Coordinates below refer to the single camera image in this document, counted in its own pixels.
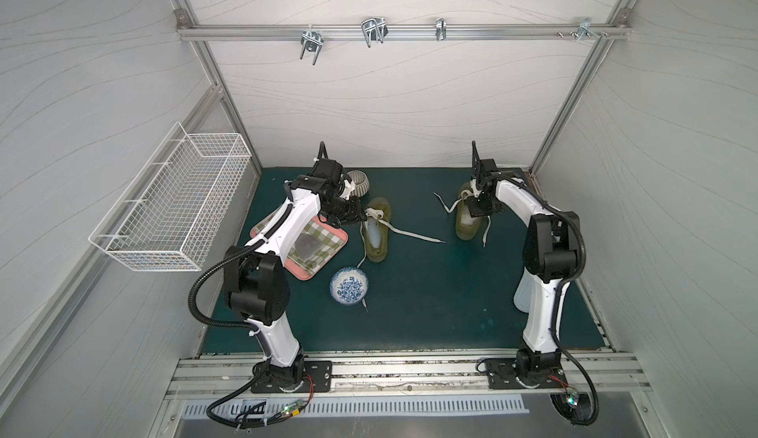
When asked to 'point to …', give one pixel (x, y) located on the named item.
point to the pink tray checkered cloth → (317, 247)
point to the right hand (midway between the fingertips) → (480, 208)
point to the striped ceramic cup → (361, 182)
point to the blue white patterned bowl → (348, 285)
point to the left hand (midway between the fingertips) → (363, 218)
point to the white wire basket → (168, 215)
